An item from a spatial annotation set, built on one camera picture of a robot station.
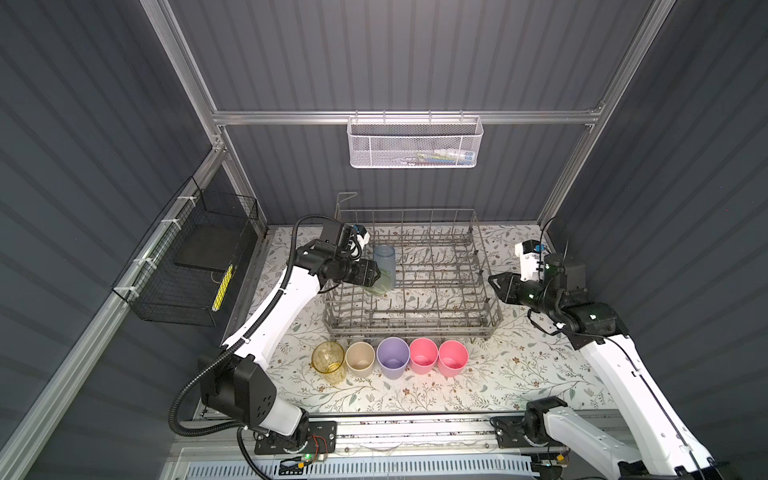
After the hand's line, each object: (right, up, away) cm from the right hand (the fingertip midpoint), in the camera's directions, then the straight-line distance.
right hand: (497, 280), depth 73 cm
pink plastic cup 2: (-8, -23, +12) cm, 27 cm away
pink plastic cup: (-17, -23, +13) cm, 31 cm away
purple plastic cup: (-26, -21, +9) cm, 35 cm away
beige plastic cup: (-35, -23, +11) cm, 43 cm away
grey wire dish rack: (-11, -2, +30) cm, 32 cm away
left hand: (-32, +2, +8) cm, 33 cm away
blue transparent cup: (-28, +6, +18) cm, 34 cm away
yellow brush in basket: (-66, -1, -3) cm, 66 cm away
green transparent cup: (-29, -2, +9) cm, 30 cm away
